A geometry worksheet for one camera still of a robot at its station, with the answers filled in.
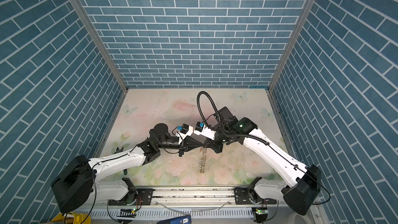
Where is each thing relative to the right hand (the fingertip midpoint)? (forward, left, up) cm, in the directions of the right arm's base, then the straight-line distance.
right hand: (206, 144), depth 71 cm
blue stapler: (-28, +7, -16) cm, 32 cm away
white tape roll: (-23, -40, -18) cm, 50 cm away
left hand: (-3, +1, +1) cm, 3 cm away
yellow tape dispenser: (-31, +53, -13) cm, 62 cm away
